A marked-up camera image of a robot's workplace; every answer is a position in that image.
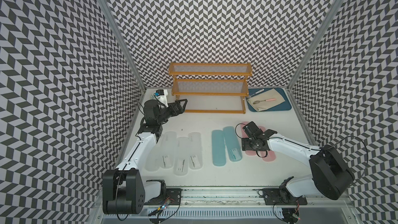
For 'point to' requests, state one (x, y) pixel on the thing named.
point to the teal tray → (283, 106)
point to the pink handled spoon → (258, 101)
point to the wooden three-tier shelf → (214, 87)
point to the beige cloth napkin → (272, 94)
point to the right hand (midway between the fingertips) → (250, 148)
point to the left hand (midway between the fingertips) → (182, 102)
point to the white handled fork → (258, 92)
